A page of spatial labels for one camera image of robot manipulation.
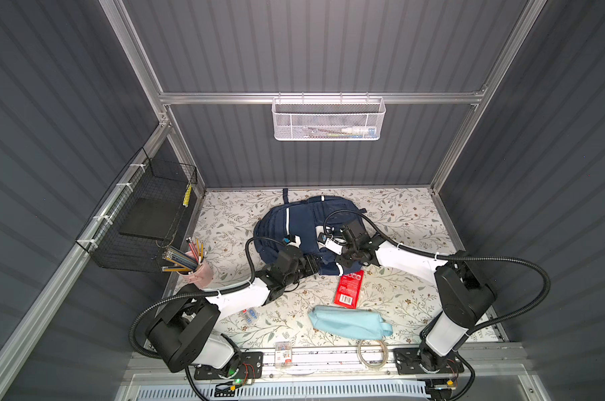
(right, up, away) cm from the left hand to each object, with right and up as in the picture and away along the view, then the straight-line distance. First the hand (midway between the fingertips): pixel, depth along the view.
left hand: (319, 260), depth 86 cm
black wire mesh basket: (-54, +15, -13) cm, 57 cm away
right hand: (+8, +3, +7) cm, 11 cm away
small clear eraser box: (-11, -26, -12) cm, 31 cm away
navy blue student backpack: (-9, +13, +14) cm, 21 cm away
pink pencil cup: (-40, -6, -1) cm, 41 cm away
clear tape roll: (+19, -29, -11) cm, 36 cm away
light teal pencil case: (+8, -18, -9) cm, 22 cm away
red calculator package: (+10, -11, +2) cm, 15 cm away
